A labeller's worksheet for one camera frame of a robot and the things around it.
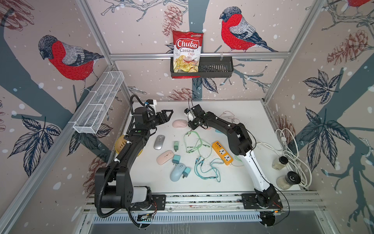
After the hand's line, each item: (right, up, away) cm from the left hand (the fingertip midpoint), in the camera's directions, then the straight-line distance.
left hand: (172, 109), depth 81 cm
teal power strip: (+25, -11, -7) cm, 29 cm away
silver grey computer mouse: (-11, -21, +14) cm, 28 cm away
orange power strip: (+31, -27, +7) cm, 42 cm away
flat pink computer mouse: (-4, -29, +7) cm, 30 cm away
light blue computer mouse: (+3, -36, 0) cm, 36 cm away
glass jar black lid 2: (+60, -30, -2) cm, 67 cm away
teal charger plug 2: (+2, -31, +7) cm, 32 cm away
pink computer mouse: (+2, -10, +23) cm, 25 cm away
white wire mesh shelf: (-40, -3, -8) cm, 41 cm away
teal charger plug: (+8, -36, 0) cm, 37 cm away
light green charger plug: (+1, -23, +12) cm, 26 cm away
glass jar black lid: (+60, -37, -8) cm, 71 cm away
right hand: (+10, -10, +25) cm, 29 cm away
